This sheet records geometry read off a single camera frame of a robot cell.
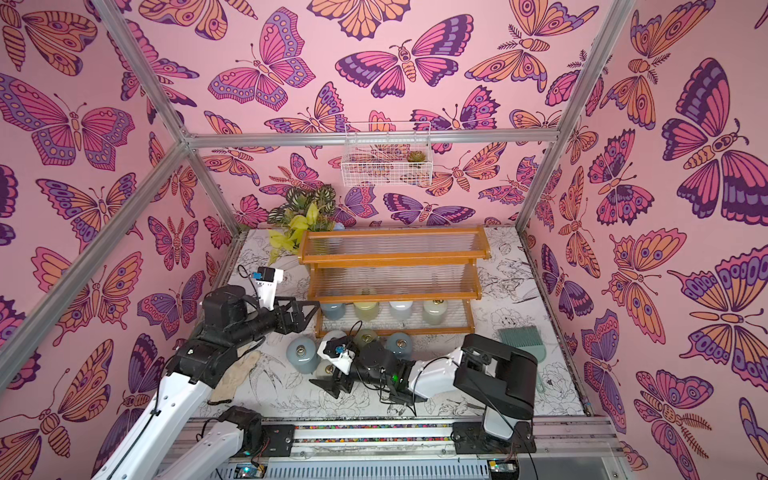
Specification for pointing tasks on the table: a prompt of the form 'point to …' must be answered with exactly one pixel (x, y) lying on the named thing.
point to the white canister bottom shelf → (400, 310)
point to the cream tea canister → (325, 369)
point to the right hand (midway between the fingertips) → (320, 357)
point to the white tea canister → (334, 334)
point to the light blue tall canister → (302, 354)
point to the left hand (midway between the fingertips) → (309, 300)
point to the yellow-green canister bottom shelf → (366, 310)
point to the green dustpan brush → (527, 338)
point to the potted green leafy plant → (304, 210)
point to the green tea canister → (365, 337)
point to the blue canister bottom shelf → (334, 311)
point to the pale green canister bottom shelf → (433, 313)
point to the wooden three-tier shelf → (394, 281)
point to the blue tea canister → (400, 344)
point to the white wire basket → (387, 153)
